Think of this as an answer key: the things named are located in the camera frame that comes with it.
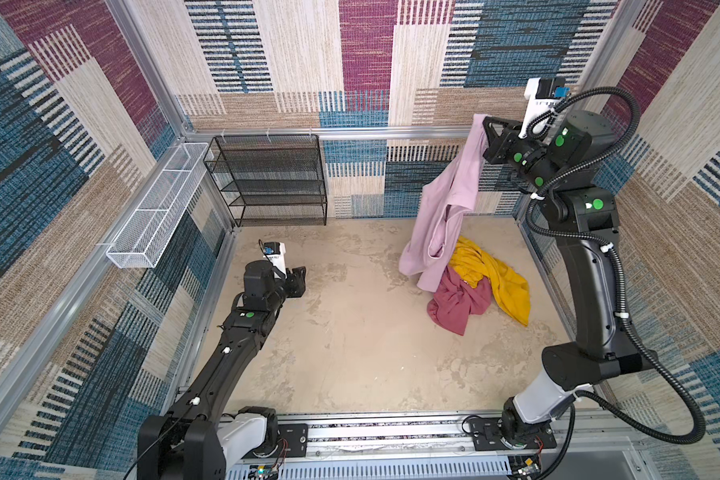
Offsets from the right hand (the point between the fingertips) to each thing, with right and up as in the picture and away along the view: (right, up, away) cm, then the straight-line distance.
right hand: (485, 124), depth 58 cm
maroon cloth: (+5, -40, +36) cm, 54 cm away
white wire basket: (-76, -20, +14) cm, 79 cm away
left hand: (-41, -28, +24) cm, 55 cm away
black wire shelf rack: (-57, +1, +51) cm, 76 cm away
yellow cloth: (+23, -37, +38) cm, 57 cm away
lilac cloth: (-7, -25, +21) cm, 33 cm away
